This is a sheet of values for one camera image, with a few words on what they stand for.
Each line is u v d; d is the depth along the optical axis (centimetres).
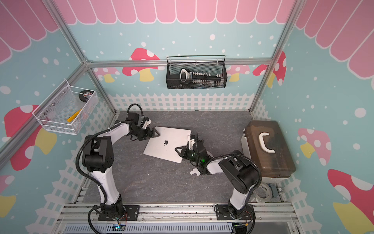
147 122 94
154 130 91
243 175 48
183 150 83
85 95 81
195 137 83
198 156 70
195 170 89
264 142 78
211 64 89
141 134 88
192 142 83
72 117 71
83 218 74
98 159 54
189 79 87
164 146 92
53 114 72
